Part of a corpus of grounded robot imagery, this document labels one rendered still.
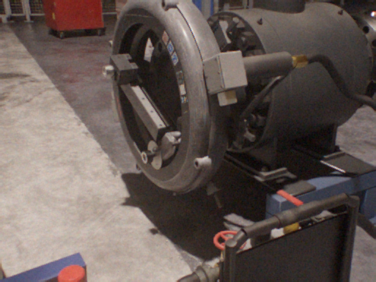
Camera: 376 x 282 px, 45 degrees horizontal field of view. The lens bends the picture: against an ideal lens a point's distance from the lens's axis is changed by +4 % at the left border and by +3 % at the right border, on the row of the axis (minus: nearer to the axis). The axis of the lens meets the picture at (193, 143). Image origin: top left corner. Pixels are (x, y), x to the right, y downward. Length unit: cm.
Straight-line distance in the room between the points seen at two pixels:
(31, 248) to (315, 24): 143
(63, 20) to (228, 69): 572
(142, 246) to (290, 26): 104
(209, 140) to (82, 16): 571
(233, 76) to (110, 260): 90
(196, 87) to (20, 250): 101
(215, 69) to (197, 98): 12
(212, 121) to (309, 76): 52
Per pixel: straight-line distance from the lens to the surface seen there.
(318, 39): 184
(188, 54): 140
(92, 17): 708
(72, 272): 63
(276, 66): 143
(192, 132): 142
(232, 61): 131
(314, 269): 118
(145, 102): 169
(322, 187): 184
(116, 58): 175
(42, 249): 196
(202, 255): 181
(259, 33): 170
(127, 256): 183
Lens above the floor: 107
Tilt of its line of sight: 22 degrees down
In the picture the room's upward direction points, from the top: straight up
